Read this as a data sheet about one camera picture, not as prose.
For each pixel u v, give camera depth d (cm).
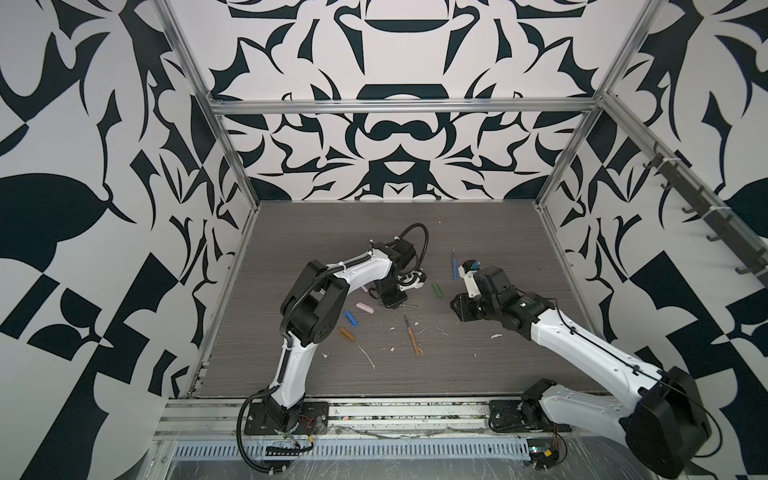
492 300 63
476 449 71
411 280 83
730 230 55
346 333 87
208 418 76
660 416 39
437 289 96
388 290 82
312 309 53
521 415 67
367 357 85
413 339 87
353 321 90
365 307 93
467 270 75
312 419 72
